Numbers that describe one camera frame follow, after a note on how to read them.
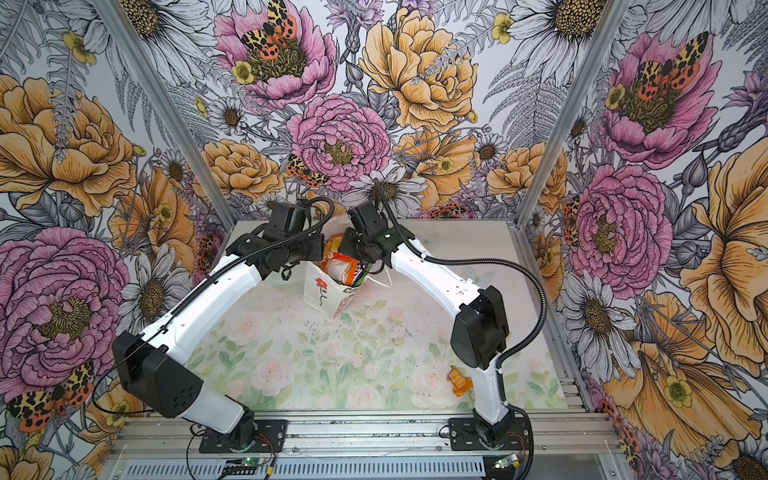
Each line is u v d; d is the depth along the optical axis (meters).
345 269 0.81
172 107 0.89
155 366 0.40
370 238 0.64
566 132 0.94
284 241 0.53
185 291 0.99
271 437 0.74
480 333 0.49
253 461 0.71
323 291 0.82
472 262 0.54
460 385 0.81
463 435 0.74
